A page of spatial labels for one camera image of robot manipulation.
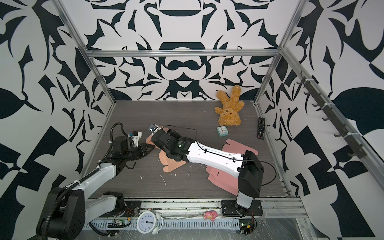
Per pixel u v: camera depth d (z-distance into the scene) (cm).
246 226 71
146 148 79
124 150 69
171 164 85
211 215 70
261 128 103
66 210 41
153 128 64
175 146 54
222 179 83
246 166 48
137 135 80
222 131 102
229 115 101
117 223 69
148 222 69
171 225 65
